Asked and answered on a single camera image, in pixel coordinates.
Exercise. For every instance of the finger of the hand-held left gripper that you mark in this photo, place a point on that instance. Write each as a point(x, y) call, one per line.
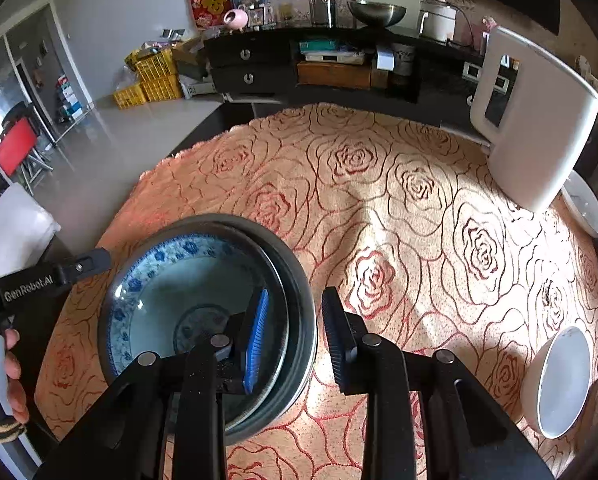
point(89, 264)

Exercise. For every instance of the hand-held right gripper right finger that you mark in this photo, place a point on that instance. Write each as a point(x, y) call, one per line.
point(331, 345)

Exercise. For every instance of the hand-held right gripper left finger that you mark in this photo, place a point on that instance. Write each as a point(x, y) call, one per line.
point(256, 340)

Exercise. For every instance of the large steel bowl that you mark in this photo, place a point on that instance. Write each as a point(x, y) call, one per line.
point(301, 340)

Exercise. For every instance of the blue patterned porcelain bowl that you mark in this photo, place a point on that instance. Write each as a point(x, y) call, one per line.
point(179, 280)

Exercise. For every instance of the person's left hand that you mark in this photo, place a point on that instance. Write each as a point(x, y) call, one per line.
point(16, 375)

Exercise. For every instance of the rose pattern tablecloth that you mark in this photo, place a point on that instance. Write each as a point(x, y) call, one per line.
point(404, 235)

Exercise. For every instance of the braided wristband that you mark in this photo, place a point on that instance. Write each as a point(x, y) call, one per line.
point(4, 432)

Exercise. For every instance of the red folding chair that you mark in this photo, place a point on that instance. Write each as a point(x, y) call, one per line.
point(14, 142)

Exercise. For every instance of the stack of shoe boxes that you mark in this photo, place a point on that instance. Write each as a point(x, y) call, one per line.
point(69, 97)

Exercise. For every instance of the yellow plastic crate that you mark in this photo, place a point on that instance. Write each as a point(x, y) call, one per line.
point(160, 88)
point(129, 96)
point(155, 66)

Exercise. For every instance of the cardboard box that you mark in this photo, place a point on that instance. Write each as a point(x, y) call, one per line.
point(189, 57)

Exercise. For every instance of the small white floral bowl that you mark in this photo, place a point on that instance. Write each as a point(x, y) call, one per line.
point(564, 385)

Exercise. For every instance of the wooden box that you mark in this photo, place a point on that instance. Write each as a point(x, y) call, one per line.
point(334, 75)

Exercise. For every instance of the black cabinet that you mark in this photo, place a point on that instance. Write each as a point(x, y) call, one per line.
point(264, 55)

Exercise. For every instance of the pink small pot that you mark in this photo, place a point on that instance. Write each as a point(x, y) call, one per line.
point(236, 19)

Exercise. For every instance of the small white plate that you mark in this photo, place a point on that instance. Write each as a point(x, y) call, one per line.
point(584, 205)

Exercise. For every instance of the white electric kettle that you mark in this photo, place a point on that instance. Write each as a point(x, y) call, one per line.
point(534, 135)

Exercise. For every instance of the stack of books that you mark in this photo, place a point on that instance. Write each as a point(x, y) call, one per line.
point(331, 52)

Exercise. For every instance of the white cube box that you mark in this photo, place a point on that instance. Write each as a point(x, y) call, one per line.
point(386, 57)

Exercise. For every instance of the grey jar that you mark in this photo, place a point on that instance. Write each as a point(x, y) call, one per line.
point(404, 59)

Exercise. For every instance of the steel bowl on stand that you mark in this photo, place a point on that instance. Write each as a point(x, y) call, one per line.
point(376, 12)

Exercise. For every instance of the steel thermos jug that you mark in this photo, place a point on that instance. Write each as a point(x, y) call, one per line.
point(321, 7)

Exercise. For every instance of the white rice cooker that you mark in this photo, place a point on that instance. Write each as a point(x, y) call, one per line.
point(438, 20)

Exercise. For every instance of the small photo frame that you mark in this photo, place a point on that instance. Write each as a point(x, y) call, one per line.
point(261, 15)

